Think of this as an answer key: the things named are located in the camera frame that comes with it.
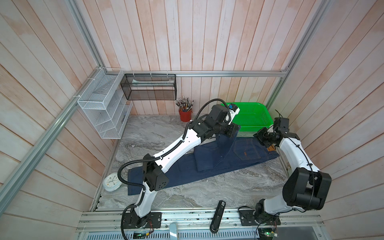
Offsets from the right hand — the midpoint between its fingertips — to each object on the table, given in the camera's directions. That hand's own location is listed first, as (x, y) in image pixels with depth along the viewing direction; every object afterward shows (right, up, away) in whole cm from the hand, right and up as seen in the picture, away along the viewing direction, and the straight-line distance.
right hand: (254, 134), depth 88 cm
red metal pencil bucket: (-42, +12, +21) cm, 49 cm away
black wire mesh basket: (-68, +33, +17) cm, 78 cm away
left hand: (-16, +2, -16) cm, 23 cm away
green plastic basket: (+12, +13, +31) cm, 36 cm away
